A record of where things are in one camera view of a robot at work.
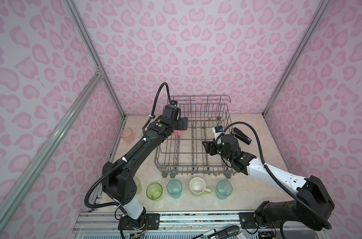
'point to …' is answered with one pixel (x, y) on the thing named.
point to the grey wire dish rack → (180, 153)
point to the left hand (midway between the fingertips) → (179, 116)
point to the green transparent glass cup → (154, 191)
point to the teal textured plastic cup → (224, 188)
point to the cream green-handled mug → (197, 186)
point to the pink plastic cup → (178, 132)
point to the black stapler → (241, 136)
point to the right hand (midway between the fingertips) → (207, 140)
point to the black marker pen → (219, 233)
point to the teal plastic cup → (174, 187)
